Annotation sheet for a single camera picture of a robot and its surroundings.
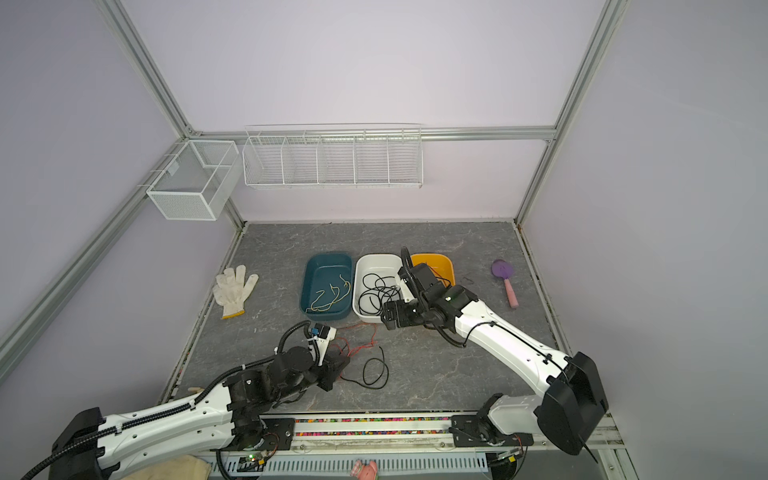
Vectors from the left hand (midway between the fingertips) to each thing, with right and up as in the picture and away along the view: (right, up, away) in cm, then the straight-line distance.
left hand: (348, 365), depth 77 cm
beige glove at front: (-36, -21, -7) cm, 43 cm away
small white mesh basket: (-52, +53, +20) cm, 77 cm away
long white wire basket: (-9, +61, +23) cm, 65 cm away
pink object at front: (+5, -20, -10) cm, 23 cm away
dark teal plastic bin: (-11, +17, +23) cm, 31 cm away
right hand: (+12, +12, +2) cm, 18 cm away
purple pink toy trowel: (+51, +23, +28) cm, 63 cm away
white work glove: (-44, +16, +25) cm, 53 cm away
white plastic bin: (+7, +25, +29) cm, 39 cm away
